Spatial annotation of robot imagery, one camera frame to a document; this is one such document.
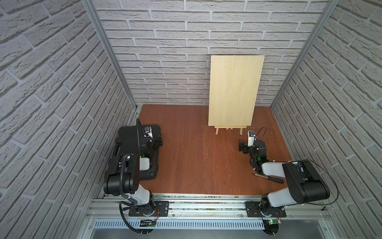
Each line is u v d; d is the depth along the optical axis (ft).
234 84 2.80
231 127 3.28
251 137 2.61
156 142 2.74
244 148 2.74
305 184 1.47
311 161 1.62
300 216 2.39
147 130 2.64
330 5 2.27
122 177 1.43
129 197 1.62
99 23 2.49
